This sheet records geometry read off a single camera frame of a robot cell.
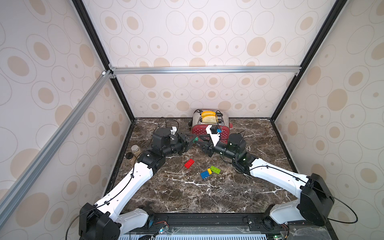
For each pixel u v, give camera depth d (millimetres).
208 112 916
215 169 921
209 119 922
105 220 374
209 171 882
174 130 714
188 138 663
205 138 648
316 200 416
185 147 649
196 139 700
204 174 897
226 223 744
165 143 555
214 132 607
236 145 564
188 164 939
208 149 639
